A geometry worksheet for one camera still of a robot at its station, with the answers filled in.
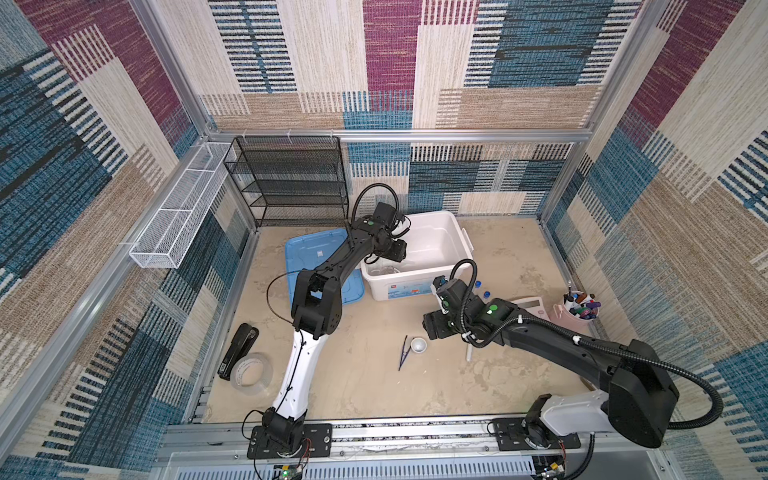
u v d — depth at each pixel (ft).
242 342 2.86
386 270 3.17
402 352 2.86
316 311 2.04
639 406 1.32
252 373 2.75
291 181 3.63
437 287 2.52
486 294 2.67
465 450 2.39
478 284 2.73
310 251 3.65
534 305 3.10
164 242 2.93
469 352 2.85
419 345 2.85
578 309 2.78
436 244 3.56
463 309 2.02
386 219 2.73
